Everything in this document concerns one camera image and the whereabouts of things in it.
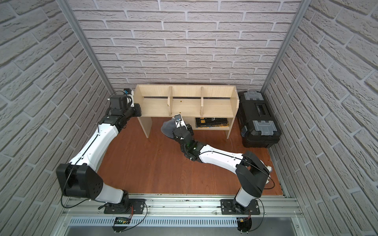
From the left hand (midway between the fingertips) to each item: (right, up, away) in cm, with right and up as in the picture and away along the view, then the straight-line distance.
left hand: (132, 102), depth 82 cm
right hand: (+29, -11, -1) cm, 31 cm away
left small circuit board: (-1, -62, -11) cm, 63 cm away
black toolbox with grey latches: (+74, -14, +3) cm, 76 cm away
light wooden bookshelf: (+44, -2, +4) cm, 44 cm away
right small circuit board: (+60, -61, -13) cm, 86 cm away
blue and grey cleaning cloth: (+21, -14, -6) cm, 26 cm away
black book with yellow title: (+46, -12, +9) cm, 49 cm away
